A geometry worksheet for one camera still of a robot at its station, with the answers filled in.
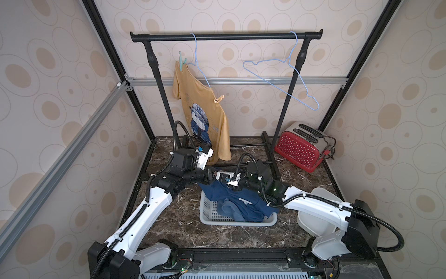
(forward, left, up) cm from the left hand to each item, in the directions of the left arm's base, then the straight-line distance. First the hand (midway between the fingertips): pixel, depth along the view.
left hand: (224, 172), depth 71 cm
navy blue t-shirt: (-8, -13, -17) cm, 23 cm away
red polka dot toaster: (+25, -43, -10) cm, 50 cm away
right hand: (+5, -3, -2) cm, 6 cm away
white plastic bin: (-14, -41, -21) cm, 48 cm away
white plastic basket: (-8, +7, -26) cm, 28 cm away
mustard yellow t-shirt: (+26, +10, +9) cm, 29 cm away
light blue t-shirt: (-8, -1, -17) cm, 19 cm away
